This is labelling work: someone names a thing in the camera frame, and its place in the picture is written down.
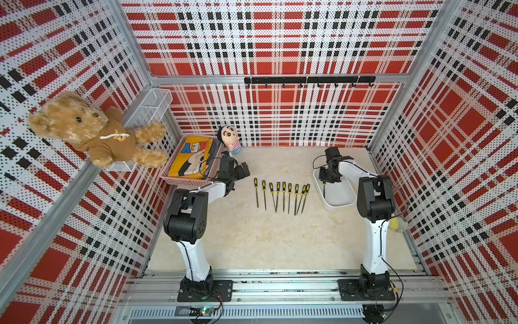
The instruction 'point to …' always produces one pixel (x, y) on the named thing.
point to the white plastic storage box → (342, 194)
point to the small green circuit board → (205, 311)
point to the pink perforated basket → (214, 156)
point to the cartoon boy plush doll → (229, 136)
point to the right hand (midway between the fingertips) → (327, 176)
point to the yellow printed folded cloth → (191, 159)
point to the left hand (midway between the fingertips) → (243, 167)
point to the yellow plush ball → (394, 223)
